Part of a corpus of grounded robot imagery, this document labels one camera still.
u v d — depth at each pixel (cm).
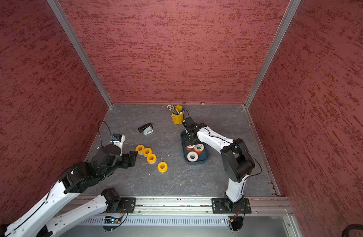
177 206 76
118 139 58
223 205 67
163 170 85
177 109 103
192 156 90
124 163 60
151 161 89
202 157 90
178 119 103
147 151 92
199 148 94
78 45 85
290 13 73
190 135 67
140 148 93
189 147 87
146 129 100
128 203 75
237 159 48
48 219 42
